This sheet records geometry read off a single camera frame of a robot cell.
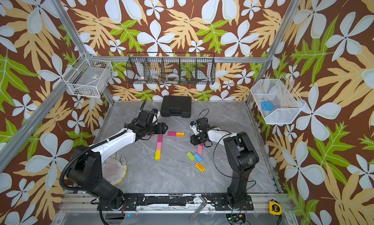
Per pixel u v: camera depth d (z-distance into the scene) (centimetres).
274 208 71
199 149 93
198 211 72
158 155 91
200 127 80
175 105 111
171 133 100
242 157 50
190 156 90
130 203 74
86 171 44
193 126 90
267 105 82
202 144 86
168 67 96
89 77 85
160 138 99
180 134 100
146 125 69
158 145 94
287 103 76
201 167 85
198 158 89
